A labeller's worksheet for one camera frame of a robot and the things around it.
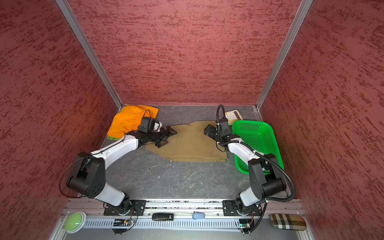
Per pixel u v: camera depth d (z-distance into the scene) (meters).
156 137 0.76
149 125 0.71
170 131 0.80
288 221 0.68
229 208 0.73
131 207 0.73
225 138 0.67
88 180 0.45
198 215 0.70
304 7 0.71
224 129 0.70
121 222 0.72
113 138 1.00
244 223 0.72
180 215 0.74
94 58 0.92
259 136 1.02
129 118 1.03
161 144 0.84
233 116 1.13
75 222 0.69
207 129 0.83
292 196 0.40
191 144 0.99
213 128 0.82
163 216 0.70
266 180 0.44
